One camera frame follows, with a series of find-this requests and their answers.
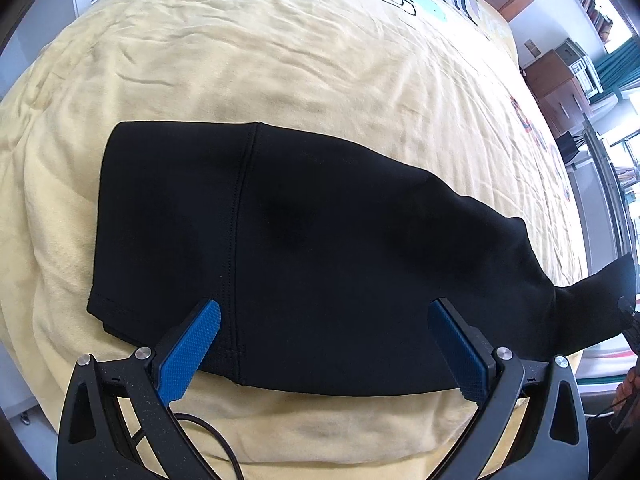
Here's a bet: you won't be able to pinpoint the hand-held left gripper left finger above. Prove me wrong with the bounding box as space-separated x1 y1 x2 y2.
57 299 222 480

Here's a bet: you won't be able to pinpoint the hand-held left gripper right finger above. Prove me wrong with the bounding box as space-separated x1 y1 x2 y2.
427 298 586 480

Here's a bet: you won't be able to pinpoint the black pants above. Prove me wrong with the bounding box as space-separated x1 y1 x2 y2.
87 120 638 397

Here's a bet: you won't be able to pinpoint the person's right hand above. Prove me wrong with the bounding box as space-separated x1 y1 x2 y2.
614 357 640 408

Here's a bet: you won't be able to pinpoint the glass desk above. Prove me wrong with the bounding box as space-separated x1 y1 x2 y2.
580 115 640 261

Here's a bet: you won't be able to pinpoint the black bag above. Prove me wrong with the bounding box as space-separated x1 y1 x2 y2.
556 132 584 164

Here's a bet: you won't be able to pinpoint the wooden dresser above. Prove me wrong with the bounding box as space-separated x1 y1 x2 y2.
525 50 594 137

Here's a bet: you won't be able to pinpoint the teal curtain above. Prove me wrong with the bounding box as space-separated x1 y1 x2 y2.
595 42 640 95

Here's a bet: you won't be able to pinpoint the white printer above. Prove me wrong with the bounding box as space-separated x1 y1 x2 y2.
552 40 604 104

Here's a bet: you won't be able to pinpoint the yellow printed blanket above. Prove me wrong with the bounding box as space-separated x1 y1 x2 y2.
0 0 592 480

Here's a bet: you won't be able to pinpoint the black cable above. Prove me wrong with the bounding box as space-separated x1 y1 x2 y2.
131 412 244 480

